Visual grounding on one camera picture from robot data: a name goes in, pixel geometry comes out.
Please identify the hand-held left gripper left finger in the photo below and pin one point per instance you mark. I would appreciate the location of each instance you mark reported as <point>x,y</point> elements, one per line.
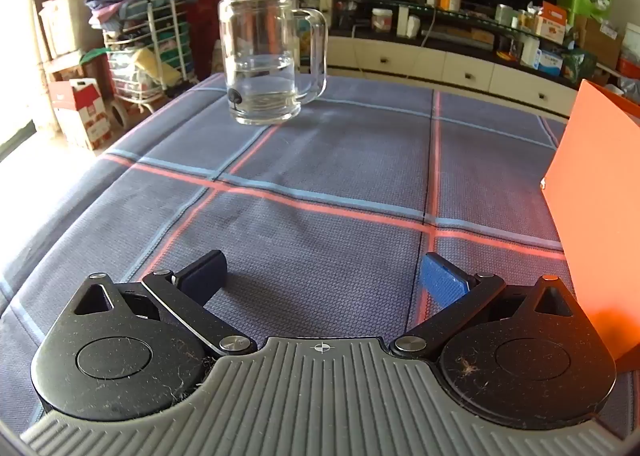
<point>200,277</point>

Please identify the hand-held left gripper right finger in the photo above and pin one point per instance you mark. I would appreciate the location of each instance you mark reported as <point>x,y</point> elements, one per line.
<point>442,282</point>

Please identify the orange cardboard box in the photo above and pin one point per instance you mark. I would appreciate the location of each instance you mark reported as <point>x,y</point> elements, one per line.
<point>595,216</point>

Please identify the blue checked tablecloth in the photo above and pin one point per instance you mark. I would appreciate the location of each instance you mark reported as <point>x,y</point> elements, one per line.
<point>325,161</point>

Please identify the tape roll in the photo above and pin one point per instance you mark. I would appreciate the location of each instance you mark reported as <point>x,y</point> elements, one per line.
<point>119,112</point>

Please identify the red and white cardboard box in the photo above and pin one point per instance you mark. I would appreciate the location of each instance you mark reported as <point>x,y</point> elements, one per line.
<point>80,109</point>

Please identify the cream television cabinet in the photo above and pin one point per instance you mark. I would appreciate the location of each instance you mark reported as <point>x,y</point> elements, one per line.
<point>450,64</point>

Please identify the blue and white carton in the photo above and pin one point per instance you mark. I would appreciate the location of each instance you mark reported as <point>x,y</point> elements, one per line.
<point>550,61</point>

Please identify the white plastic jar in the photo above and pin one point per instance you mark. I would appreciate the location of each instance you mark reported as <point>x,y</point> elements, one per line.
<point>381,20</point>

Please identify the orange and white carton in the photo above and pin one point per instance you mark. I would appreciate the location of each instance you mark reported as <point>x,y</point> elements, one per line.
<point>551,24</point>

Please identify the plain brown cardboard box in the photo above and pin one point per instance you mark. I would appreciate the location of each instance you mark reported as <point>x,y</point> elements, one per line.
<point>600,44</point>

